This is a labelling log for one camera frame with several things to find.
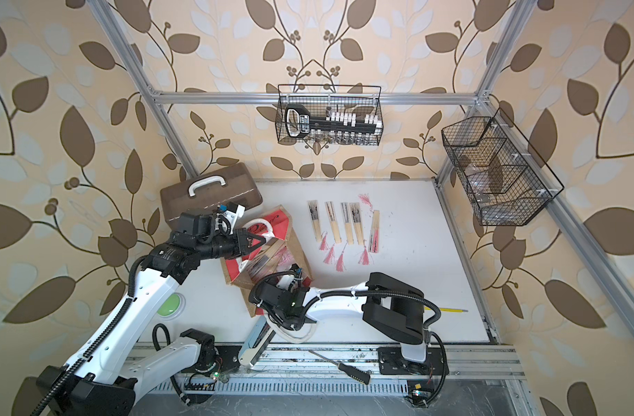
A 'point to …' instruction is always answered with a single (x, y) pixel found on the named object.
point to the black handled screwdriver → (354, 373)
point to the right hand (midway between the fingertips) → (259, 289)
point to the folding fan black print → (313, 209)
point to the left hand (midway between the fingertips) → (260, 238)
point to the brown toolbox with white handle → (235, 184)
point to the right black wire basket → (507, 180)
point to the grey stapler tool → (257, 341)
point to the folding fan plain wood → (330, 258)
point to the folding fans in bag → (274, 257)
